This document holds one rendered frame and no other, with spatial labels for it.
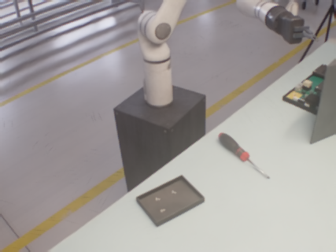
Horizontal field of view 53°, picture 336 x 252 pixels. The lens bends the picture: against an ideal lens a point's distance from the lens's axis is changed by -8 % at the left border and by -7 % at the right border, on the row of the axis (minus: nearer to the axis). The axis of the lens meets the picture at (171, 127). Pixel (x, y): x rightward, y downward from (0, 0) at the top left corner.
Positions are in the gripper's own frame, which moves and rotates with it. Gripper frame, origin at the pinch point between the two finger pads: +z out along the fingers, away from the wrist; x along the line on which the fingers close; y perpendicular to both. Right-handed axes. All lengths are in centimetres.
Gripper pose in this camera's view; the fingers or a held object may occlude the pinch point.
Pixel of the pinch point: (317, 39)
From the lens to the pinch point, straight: 97.9
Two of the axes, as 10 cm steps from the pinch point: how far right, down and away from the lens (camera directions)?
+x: -0.4, -8.0, -5.9
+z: 2.5, 5.7, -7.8
